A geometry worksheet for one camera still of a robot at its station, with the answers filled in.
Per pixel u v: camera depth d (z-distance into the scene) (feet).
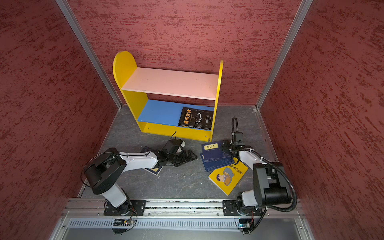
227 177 2.73
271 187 1.43
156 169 2.80
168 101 3.53
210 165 2.87
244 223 2.33
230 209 2.42
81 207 2.51
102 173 1.50
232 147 2.33
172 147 2.33
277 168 1.40
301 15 2.43
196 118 3.03
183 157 2.55
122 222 2.35
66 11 2.37
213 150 3.07
